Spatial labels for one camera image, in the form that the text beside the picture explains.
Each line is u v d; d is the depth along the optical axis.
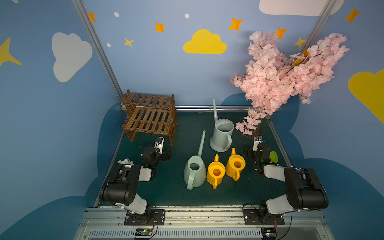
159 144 0.80
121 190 0.44
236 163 0.84
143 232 0.72
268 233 0.72
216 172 0.79
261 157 0.73
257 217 0.73
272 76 0.67
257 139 0.82
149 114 1.01
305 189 0.46
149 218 0.68
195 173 0.75
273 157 0.96
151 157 0.72
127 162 0.78
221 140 0.90
